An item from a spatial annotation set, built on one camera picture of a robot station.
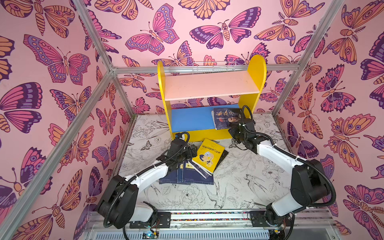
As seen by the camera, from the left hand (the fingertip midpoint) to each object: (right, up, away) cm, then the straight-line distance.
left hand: (193, 147), depth 87 cm
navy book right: (-2, -16, 0) cm, 16 cm away
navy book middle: (-8, -15, -2) cm, 17 cm away
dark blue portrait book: (+20, +18, +8) cm, 28 cm away
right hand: (+21, +12, +2) cm, 25 cm away
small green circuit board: (-22, -41, -14) cm, 48 cm away
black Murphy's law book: (+20, -5, +9) cm, 23 cm away
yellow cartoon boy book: (+9, -6, +4) cm, 11 cm away
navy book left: (-12, -17, -3) cm, 21 cm away
